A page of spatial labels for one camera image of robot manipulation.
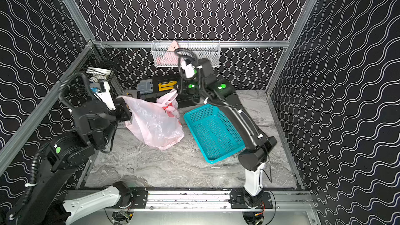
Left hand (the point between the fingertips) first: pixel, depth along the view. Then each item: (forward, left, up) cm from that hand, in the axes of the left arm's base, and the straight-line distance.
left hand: (120, 93), depth 56 cm
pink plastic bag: (-2, -11, -15) cm, 19 cm away
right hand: (+13, -17, -6) cm, 22 cm away
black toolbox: (+35, 0, -29) cm, 45 cm away
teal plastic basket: (+10, -37, -45) cm, 59 cm away
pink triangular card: (+39, -9, -10) cm, 42 cm away
